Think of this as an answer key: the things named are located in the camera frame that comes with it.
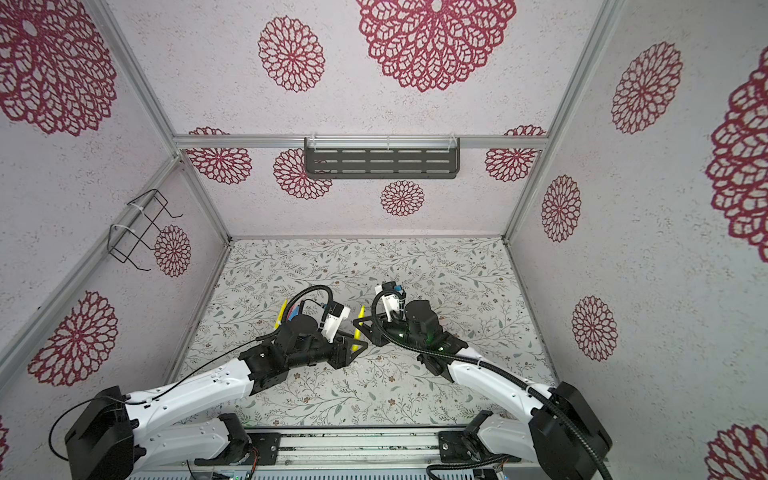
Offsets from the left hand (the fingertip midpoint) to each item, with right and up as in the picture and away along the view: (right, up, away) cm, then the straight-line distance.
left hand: (362, 347), depth 76 cm
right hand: (-2, +7, -3) cm, 8 cm away
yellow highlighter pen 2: (-28, +5, +22) cm, 36 cm away
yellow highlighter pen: (-1, +4, -3) cm, 5 cm away
